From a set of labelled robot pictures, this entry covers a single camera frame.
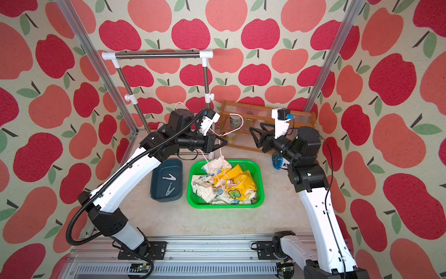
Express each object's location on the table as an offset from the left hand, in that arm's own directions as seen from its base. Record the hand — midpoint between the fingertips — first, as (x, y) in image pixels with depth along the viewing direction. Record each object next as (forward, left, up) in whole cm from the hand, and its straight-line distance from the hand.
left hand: (228, 147), depth 62 cm
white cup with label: (+36, -6, -18) cm, 40 cm away
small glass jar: (+32, -13, -17) cm, 39 cm away
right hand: (+4, -11, +5) cm, 12 cm away
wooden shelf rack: (+37, -13, -36) cm, 53 cm away
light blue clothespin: (0, +30, -38) cm, 48 cm away
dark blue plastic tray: (+4, +36, -38) cm, 53 cm away
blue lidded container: (+16, -30, -31) cm, 46 cm away
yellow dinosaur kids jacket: (+3, +3, -32) cm, 32 cm away
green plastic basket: (+10, +16, -30) cm, 36 cm away
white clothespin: (+9, +31, -38) cm, 49 cm away
